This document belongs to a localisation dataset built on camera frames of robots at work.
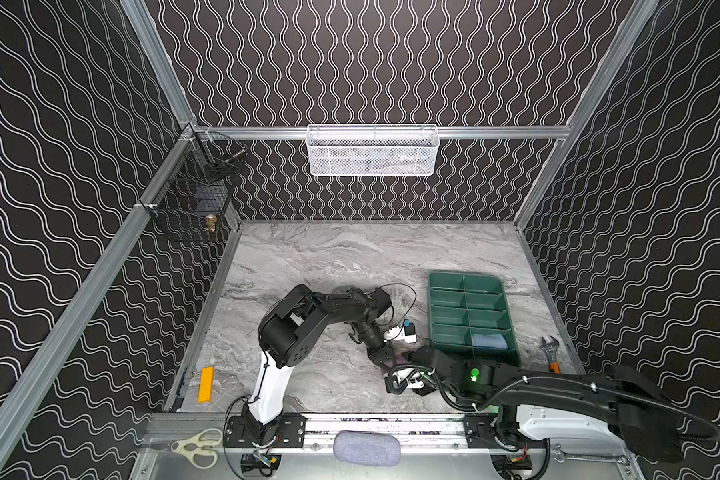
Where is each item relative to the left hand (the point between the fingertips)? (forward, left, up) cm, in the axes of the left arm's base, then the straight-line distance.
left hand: (398, 378), depth 82 cm
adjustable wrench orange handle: (+11, -45, -1) cm, 46 cm away
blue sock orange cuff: (+11, -28, +2) cm, 30 cm away
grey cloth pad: (-17, +8, +2) cm, 19 cm away
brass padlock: (+30, +53, +29) cm, 67 cm away
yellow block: (-6, +52, +1) cm, 52 cm away
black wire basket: (+42, +65, +26) cm, 81 cm away
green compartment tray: (+18, -21, +6) cm, 28 cm away
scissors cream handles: (-19, +48, +1) cm, 52 cm away
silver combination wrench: (-16, -38, -2) cm, 41 cm away
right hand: (+4, -3, +5) cm, 7 cm away
